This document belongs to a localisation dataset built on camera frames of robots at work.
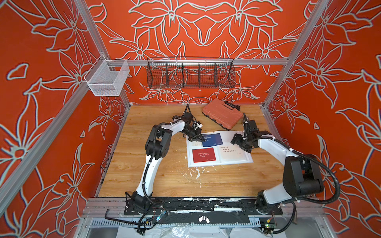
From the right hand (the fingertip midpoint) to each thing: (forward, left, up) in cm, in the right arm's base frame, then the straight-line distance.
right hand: (235, 142), depth 90 cm
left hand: (+4, +19, -3) cm, 19 cm away
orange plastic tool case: (+24, +2, -1) cm, 24 cm away
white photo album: (-3, +11, -5) cm, 13 cm away
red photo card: (-6, +20, -5) cm, 22 cm away
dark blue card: (+4, +14, -3) cm, 15 cm away
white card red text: (+1, +24, -4) cm, 24 cm away
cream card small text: (-5, +2, -4) cm, 7 cm away
